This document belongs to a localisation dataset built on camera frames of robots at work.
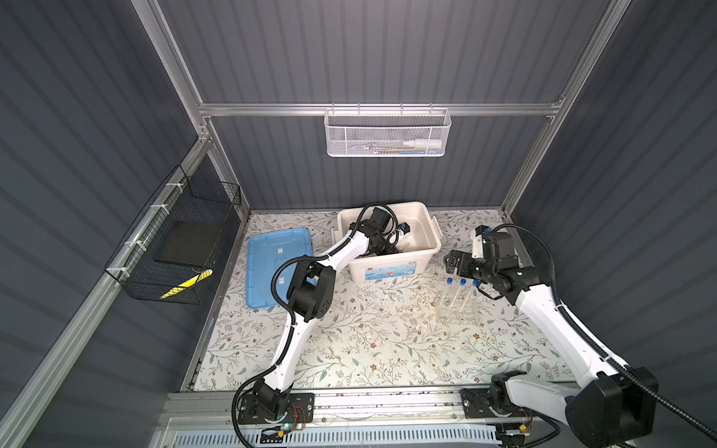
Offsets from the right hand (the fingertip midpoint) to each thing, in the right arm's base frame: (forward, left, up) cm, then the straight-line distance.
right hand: (462, 262), depth 82 cm
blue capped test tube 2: (-5, 0, -3) cm, 6 cm away
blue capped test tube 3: (-5, +4, -14) cm, 15 cm away
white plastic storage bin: (+20, +9, -13) cm, 26 cm away
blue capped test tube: (-12, 0, +6) cm, 13 cm away
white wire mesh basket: (+68, +20, +3) cm, 71 cm away
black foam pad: (-3, +74, +14) cm, 76 cm away
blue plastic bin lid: (+19, +69, -19) cm, 74 cm away
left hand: (+14, +19, -13) cm, 27 cm away
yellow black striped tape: (-14, +71, +12) cm, 73 cm away
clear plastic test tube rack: (-8, +1, -18) cm, 20 cm away
